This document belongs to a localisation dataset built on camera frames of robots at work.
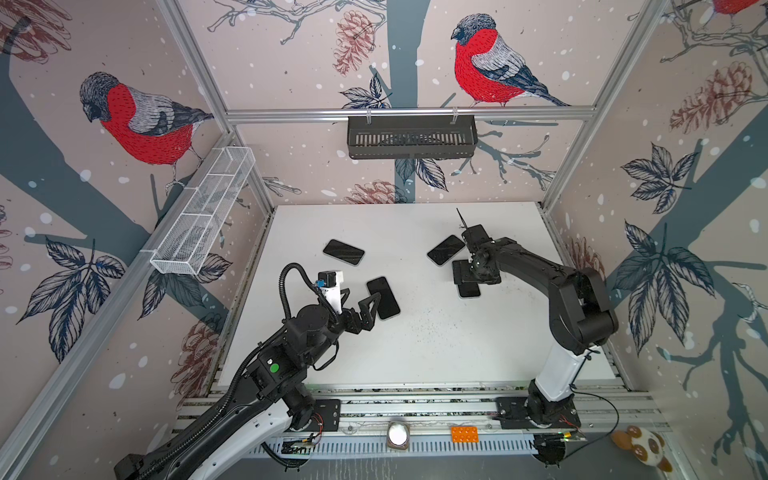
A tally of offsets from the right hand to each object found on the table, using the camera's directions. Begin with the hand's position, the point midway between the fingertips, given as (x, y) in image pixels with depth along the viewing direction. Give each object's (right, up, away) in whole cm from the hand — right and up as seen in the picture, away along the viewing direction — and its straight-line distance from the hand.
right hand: (469, 274), depth 96 cm
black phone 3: (-6, +8, +10) cm, 14 cm away
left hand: (-31, 0, -26) cm, 41 cm away
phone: (-5, +3, -8) cm, 10 cm away
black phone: (-27, -10, -2) cm, 29 cm away
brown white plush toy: (+33, -35, -29) cm, 56 cm away
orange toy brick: (-8, -35, -26) cm, 44 cm away
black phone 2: (-43, +7, +12) cm, 46 cm away
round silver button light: (-24, -30, -34) cm, 51 cm away
